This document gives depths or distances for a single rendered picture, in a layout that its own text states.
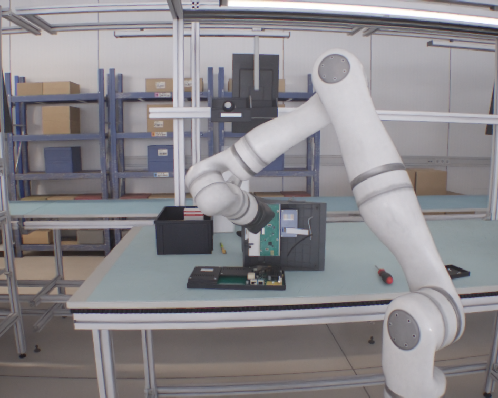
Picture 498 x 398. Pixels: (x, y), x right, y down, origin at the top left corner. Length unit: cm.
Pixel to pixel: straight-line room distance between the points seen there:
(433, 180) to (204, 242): 377
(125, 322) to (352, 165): 71
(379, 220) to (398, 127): 518
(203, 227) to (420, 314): 96
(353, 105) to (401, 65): 521
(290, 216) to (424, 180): 370
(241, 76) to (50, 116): 276
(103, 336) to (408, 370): 85
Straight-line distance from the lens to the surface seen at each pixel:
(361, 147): 66
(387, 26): 206
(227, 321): 109
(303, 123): 77
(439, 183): 495
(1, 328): 277
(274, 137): 75
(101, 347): 128
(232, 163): 76
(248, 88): 303
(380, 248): 157
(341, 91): 70
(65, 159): 513
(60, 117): 512
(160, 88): 487
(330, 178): 551
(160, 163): 484
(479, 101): 643
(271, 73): 305
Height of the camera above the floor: 140
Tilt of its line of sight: 9 degrees down
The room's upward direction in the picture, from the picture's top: straight up
